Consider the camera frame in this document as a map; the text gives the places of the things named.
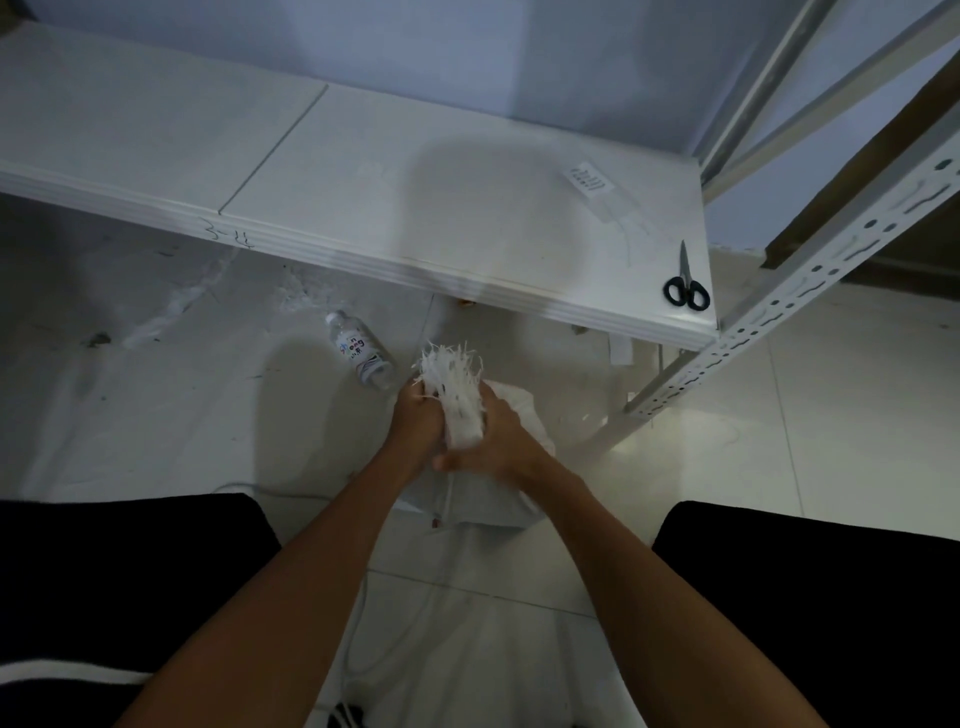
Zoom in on white woven sack parcel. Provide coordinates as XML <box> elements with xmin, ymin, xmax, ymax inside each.
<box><xmin>389</xmin><ymin>378</ymin><xmax>560</xmax><ymax>534</ymax></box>

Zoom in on person's right forearm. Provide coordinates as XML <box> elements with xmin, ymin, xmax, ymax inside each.
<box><xmin>524</xmin><ymin>457</ymin><xmax>826</xmax><ymax>728</ymax></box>

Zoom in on white perforated shelf upright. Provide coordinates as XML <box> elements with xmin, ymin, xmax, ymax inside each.
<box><xmin>623</xmin><ymin>123</ymin><xmax>960</xmax><ymax>420</ymax></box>

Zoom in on clear bag with white label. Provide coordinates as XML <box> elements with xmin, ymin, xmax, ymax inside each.
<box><xmin>562</xmin><ymin>159</ymin><xmax>654</xmax><ymax>241</ymax></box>

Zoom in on white shelf board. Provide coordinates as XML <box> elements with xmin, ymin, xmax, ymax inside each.
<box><xmin>0</xmin><ymin>18</ymin><xmax>720</xmax><ymax>352</ymax></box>

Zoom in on clear plastic bottle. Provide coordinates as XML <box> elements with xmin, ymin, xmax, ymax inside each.
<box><xmin>324</xmin><ymin>309</ymin><xmax>397</xmax><ymax>390</ymax></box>

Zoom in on black-handled scissors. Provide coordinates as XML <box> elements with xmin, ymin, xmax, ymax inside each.
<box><xmin>662</xmin><ymin>239</ymin><xmax>712</xmax><ymax>313</ymax></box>

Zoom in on person's left leg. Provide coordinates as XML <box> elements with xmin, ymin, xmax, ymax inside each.
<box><xmin>0</xmin><ymin>491</ymin><xmax>283</xmax><ymax>728</ymax></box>

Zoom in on person's right leg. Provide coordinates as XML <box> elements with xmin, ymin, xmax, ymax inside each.
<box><xmin>650</xmin><ymin>500</ymin><xmax>960</xmax><ymax>728</ymax></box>

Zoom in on person's leg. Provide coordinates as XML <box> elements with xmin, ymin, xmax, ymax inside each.
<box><xmin>650</xmin><ymin>500</ymin><xmax>960</xmax><ymax>728</ymax></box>
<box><xmin>0</xmin><ymin>491</ymin><xmax>283</xmax><ymax>728</ymax></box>

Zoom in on person's left hand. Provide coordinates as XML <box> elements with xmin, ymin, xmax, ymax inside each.
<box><xmin>382</xmin><ymin>374</ymin><xmax>451</xmax><ymax>470</ymax></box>

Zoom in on person's left forearm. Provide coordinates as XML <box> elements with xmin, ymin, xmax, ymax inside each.
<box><xmin>116</xmin><ymin>442</ymin><xmax>444</xmax><ymax>728</ymax></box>

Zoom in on person's right hand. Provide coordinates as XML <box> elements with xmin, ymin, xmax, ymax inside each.
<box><xmin>433</xmin><ymin>380</ymin><xmax>560</xmax><ymax>496</ymax></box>

